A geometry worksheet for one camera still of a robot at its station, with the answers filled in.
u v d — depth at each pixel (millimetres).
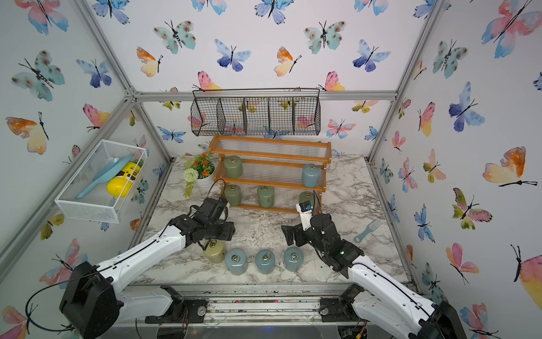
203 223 619
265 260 774
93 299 395
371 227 934
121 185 705
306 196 932
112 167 686
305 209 670
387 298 462
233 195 951
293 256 777
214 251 804
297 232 682
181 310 714
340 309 722
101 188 691
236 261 771
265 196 940
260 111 984
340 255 564
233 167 889
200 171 986
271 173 1147
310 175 862
